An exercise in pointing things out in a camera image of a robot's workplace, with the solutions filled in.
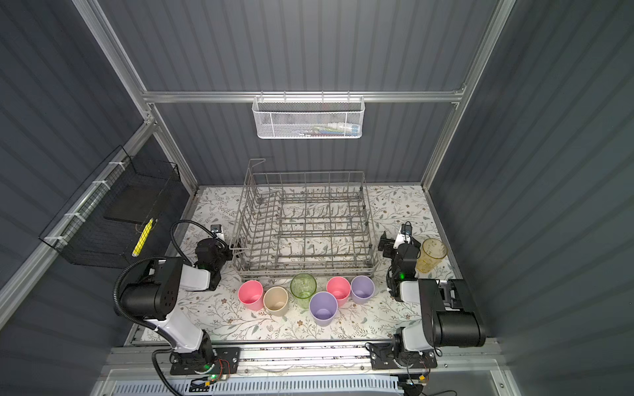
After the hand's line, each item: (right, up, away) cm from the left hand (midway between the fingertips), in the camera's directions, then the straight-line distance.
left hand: (229, 240), depth 96 cm
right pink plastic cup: (+43, -15, -13) cm, 47 cm away
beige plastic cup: (+21, -20, -12) cm, 31 cm away
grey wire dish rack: (+29, +6, +6) cm, 31 cm away
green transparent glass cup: (+30, -13, -16) cm, 37 cm away
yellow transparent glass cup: (+81, -5, +2) cm, 81 cm away
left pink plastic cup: (+11, -18, -11) cm, 24 cm away
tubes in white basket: (+41, +42, -4) cm, 59 cm away
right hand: (+66, +3, -7) cm, 67 cm away
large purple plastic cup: (+37, -21, -14) cm, 45 cm away
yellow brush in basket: (-15, +4, -26) cm, 31 cm away
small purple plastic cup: (+51, -16, -10) cm, 54 cm away
